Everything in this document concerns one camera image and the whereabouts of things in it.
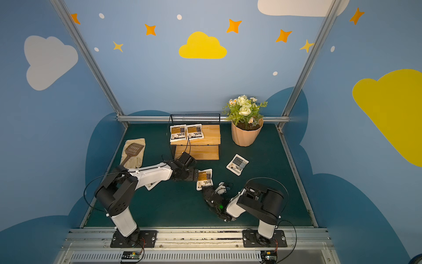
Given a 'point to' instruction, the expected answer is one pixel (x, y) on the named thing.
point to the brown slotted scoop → (133, 149)
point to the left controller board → (131, 255)
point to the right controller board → (269, 256)
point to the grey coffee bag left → (150, 182)
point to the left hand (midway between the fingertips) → (191, 173)
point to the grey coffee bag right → (237, 164)
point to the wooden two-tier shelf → (206, 149)
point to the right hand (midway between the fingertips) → (201, 185)
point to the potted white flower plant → (245, 114)
